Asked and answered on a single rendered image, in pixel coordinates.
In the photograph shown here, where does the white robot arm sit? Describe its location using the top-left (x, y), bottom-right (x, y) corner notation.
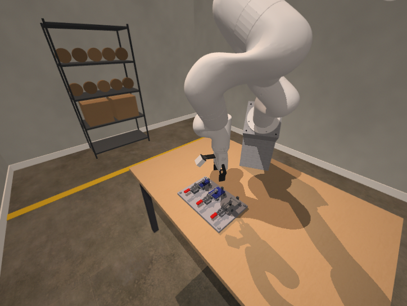
top-left (184, 0), bottom-right (313, 152)

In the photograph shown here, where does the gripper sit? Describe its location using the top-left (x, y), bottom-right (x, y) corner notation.
top-left (213, 150), bottom-right (228, 182)

